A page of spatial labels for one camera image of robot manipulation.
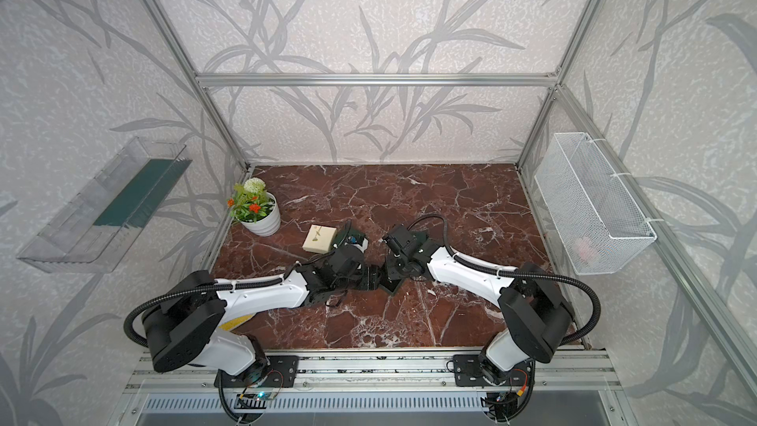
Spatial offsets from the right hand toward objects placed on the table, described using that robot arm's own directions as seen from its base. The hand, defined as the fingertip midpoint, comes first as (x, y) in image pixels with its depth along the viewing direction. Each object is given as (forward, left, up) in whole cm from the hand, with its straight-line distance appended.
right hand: (390, 266), depth 86 cm
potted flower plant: (+15, +41, +9) cm, 44 cm away
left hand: (-2, +4, -1) cm, 5 cm away
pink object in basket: (-2, -50, +14) cm, 52 cm away
